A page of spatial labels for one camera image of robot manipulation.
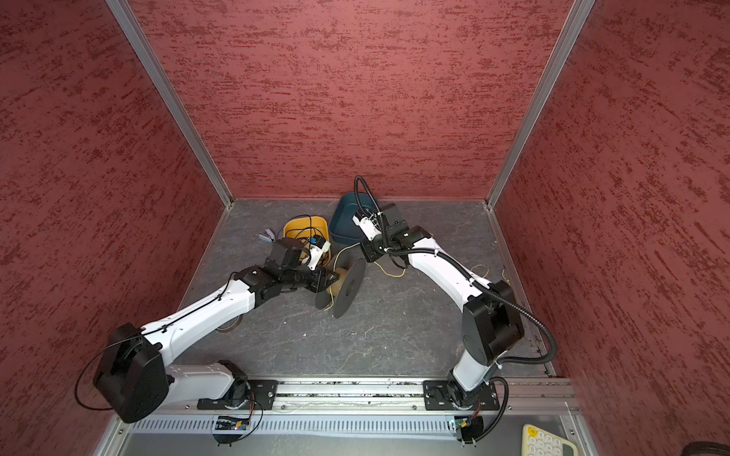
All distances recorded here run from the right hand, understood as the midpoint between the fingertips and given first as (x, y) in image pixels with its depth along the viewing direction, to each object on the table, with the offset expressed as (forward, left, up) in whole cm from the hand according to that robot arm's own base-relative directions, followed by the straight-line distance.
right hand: (362, 250), depth 85 cm
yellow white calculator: (-47, -42, -15) cm, 65 cm away
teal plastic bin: (+25, +9, -18) cm, 32 cm away
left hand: (-8, +9, -3) cm, 12 cm away
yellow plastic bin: (+21, +23, -13) cm, 34 cm away
